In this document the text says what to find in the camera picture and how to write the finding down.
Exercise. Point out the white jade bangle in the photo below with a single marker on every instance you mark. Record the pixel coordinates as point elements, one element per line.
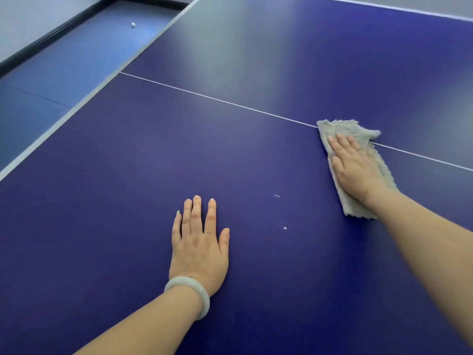
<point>184,280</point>

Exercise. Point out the grey cleaning cloth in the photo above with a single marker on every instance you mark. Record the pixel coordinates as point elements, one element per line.
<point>354,127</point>

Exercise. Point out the person's left forearm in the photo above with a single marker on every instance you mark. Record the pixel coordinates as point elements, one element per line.
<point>144,325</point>

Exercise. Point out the person's left hand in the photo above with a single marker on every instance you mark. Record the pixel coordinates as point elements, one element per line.
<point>197,251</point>

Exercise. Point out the person's right hand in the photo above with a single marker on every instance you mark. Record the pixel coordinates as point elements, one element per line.
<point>356,170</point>

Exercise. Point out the person's right forearm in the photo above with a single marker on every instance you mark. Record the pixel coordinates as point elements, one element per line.
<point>425,247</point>

